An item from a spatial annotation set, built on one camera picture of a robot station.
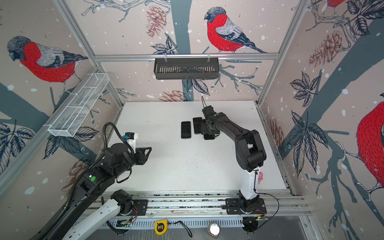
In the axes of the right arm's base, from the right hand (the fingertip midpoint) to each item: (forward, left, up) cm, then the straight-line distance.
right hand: (206, 132), depth 96 cm
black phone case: (-3, -1, -1) cm, 3 cm away
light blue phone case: (+5, +15, -5) cm, 17 cm away
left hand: (-23, +28, +18) cm, 40 cm away
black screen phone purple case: (+5, +15, -5) cm, 17 cm away
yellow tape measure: (-51, +21, -4) cm, 55 cm away
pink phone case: (+8, +7, -3) cm, 11 cm away
